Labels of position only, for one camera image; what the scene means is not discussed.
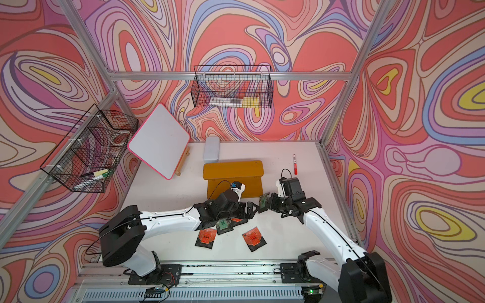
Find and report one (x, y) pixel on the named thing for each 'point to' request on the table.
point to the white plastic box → (211, 152)
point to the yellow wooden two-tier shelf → (220, 176)
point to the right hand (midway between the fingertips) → (267, 208)
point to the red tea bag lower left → (206, 238)
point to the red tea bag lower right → (252, 237)
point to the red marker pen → (295, 165)
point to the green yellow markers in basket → (100, 174)
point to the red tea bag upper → (236, 221)
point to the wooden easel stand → (178, 172)
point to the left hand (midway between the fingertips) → (255, 209)
